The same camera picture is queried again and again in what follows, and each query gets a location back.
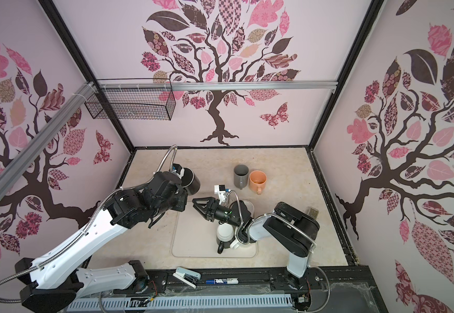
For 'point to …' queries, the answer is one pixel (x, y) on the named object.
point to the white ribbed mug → (235, 244)
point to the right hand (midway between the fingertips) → (193, 203)
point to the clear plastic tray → (195, 225)
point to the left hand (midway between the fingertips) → (183, 196)
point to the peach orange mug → (257, 179)
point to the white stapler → (190, 277)
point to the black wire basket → (133, 99)
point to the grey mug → (241, 176)
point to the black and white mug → (225, 237)
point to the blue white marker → (222, 281)
